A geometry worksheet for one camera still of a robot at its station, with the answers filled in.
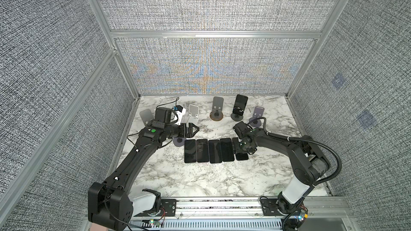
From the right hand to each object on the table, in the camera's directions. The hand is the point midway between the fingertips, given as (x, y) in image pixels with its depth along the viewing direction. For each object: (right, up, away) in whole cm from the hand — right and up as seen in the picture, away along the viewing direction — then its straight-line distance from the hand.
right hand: (238, 149), depth 93 cm
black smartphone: (0, -3, -3) cm, 4 cm away
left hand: (-26, +14, -14) cm, 33 cm away
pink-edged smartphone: (-28, -1, 0) cm, 28 cm away
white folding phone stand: (-27, +18, +11) cm, 34 cm away
